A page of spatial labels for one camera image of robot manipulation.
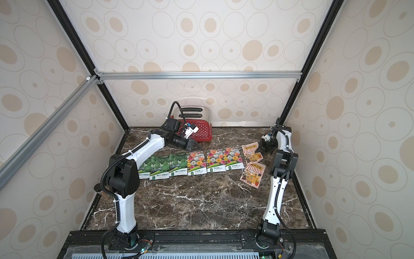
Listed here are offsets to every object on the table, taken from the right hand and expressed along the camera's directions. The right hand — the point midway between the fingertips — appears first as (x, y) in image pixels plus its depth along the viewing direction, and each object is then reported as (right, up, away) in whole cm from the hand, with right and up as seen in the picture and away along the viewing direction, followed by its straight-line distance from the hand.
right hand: (265, 151), depth 104 cm
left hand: (-39, +3, -19) cm, 44 cm away
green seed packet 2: (-56, -8, -5) cm, 57 cm away
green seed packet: (-67, -10, -5) cm, 68 cm away
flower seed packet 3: (-20, -5, -1) cm, 21 cm away
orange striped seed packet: (-10, +1, +2) cm, 10 cm away
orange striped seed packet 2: (-10, -13, -9) cm, 19 cm away
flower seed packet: (-44, -7, -4) cm, 45 cm away
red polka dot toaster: (-46, +19, +3) cm, 50 cm away
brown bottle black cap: (-93, -18, -23) cm, 97 cm away
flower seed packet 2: (-32, -6, -2) cm, 32 cm away
